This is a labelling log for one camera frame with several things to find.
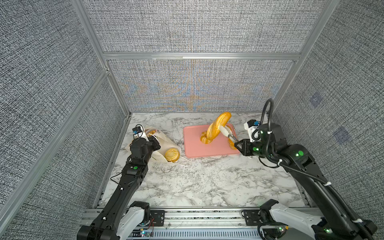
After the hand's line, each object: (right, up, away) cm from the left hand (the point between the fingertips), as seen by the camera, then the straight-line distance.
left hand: (156, 134), depth 79 cm
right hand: (+40, -3, -10) cm, 41 cm away
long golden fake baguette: (+30, +3, +1) cm, 31 cm away
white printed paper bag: (+2, -6, +18) cm, 19 cm away
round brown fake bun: (+7, -12, +10) cm, 17 cm away
